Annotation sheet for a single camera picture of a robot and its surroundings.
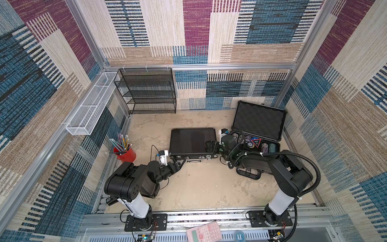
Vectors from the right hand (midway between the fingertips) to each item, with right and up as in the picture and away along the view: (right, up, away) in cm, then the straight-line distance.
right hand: (213, 146), depth 95 cm
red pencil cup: (-53, -7, +3) cm, 54 cm away
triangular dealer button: (+29, +2, +4) cm, 29 cm away
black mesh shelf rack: (-45, +38, +16) cm, 61 cm away
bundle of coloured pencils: (-54, +1, -6) cm, 54 cm away
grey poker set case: (+31, +11, +4) cm, 34 cm away
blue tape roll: (+9, -38, -25) cm, 46 cm away
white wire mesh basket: (-63, +15, -23) cm, 69 cm away
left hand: (-17, -8, -8) cm, 21 cm away
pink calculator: (-5, -36, -25) cm, 44 cm away
